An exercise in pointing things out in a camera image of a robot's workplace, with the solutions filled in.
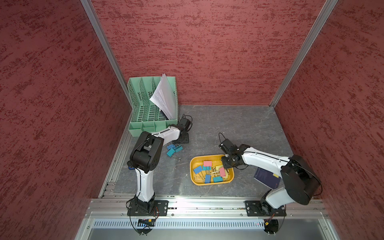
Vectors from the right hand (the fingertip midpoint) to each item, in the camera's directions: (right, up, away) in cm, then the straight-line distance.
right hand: (227, 165), depth 88 cm
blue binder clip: (-36, +10, +8) cm, 38 cm away
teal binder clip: (-31, +9, +7) cm, 33 cm away
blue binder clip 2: (-17, -2, -2) cm, 18 cm away
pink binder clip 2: (-4, -2, -5) cm, 6 cm away
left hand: (-29, +13, +11) cm, 34 cm away
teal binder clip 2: (-35, +7, +4) cm, 36 cm away
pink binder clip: (-12, +2, -1) cm, 12 cm away
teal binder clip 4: (-7, -6, -5) cm, 10 cm away
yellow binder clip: (-6, -1, -2) cm, 6 cm away
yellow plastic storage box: (-19, +3, -2) cm, 19 cm away
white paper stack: (-39, +44, +7) cm, 59 cm away
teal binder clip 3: (-13, -1, -1) cm, 13 cm away
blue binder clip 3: (-12, -5, -6) cm, 15 cm away
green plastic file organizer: (-58, +31, +26) cm, 70 cm away
